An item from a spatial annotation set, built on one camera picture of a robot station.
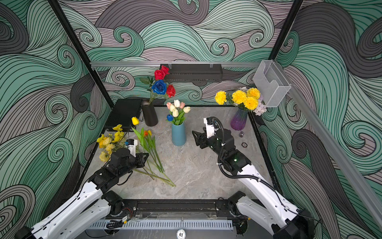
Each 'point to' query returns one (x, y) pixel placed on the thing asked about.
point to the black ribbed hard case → (122, 113)
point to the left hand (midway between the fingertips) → (148, 153)
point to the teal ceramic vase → (178, 134)
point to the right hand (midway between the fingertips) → (195, 131)
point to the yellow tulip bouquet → (177, 112)
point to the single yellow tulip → (151, 145)
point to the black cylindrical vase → (149, 113)
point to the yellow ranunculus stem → (119, 134)
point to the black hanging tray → (182, 73)
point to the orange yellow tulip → (148, 143)
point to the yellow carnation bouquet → (248, 98)
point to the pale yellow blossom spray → (106, 146)
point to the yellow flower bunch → (163, 178)
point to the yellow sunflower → (148, 174)
